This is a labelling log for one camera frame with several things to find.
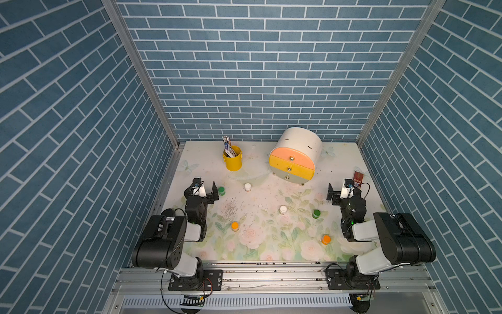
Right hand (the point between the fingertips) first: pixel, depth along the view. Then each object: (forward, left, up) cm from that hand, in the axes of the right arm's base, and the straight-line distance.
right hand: (342, 185), depth 91 cm
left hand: (-5, +63, +2) cm, 63 cm away
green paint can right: (-12, +12, -7) cm, 19 cm away
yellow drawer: (+5, +24, +5) cm, 25 cm away
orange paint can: (-21, +49, -7) cm, 53 cm away
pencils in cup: (+10, +55, +8) cm, 57 cm away
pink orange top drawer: (+6, +24, +12) cm, 28 cm away
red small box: (+12, -14, -9) cm, 20 cm away
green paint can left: (-4, +58, -7) cm, 59 cm away
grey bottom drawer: (+6, +25, -3) cm, 26 cm away
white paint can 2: (-11, +27, -8) cm, 30 cm away
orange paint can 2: (-23, +9, -9) cm, 26 cm away
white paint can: (0, +45, -8) cm, 46 cm away
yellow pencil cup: (+12, +55, -4) cm, 56 cm away
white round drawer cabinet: (+17, +19, +12) cm, 28 cm away
